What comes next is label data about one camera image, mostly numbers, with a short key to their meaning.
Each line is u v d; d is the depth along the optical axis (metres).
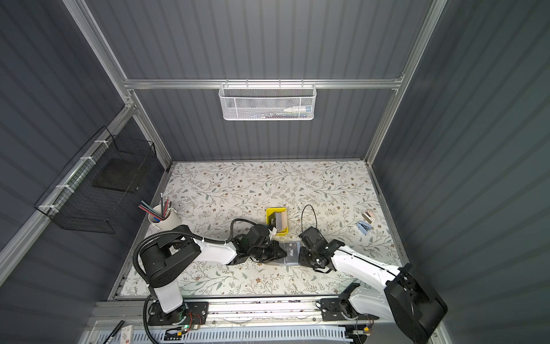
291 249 0.88
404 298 0.42
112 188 0.74
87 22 0.71
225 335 0.77
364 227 0.93
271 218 0.95
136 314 0.75
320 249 0.65
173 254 0.49
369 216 0.96
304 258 0.77
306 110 0.91
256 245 0.72
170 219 0.87
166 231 0.49
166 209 0.89
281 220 0.93
